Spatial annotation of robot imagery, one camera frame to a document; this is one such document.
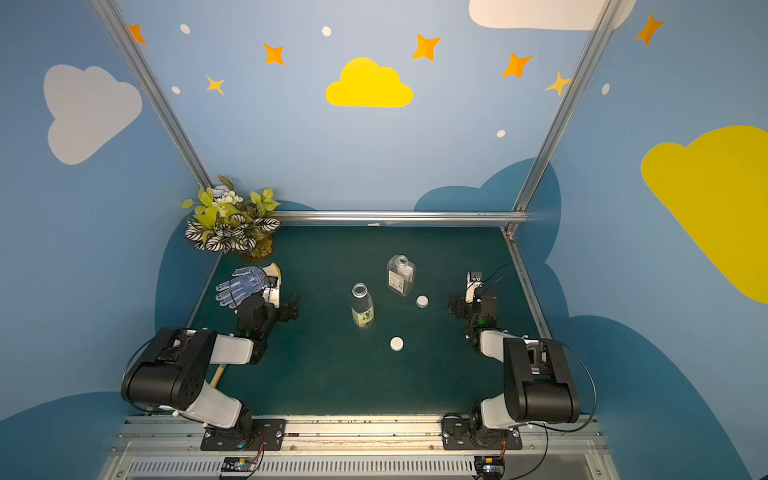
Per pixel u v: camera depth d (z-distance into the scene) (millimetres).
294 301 880
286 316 871
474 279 825
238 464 718
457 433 745
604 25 708
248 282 1032
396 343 907
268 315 785
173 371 455
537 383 447
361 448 739
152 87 805
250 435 689
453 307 890
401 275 933
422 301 988
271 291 806
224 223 890
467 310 835
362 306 854
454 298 869
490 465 728
